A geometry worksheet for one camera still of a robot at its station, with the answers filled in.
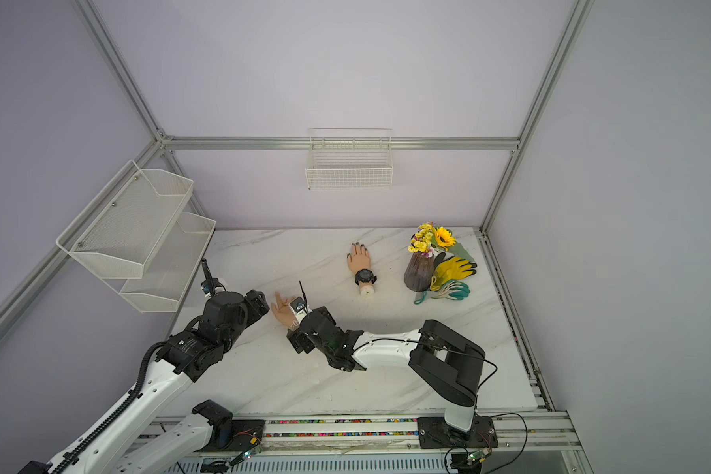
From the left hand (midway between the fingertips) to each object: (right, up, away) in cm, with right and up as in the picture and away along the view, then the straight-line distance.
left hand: (253, 306), depth 78 cm
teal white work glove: (+61, +2, +23) cm, 65 cm away
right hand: (+12, -6, +8) cm, 16 cm away
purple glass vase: (+48, +8, +20) cm, 53 cm away
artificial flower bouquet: (+49, +18, +4) cm, 52 cm away
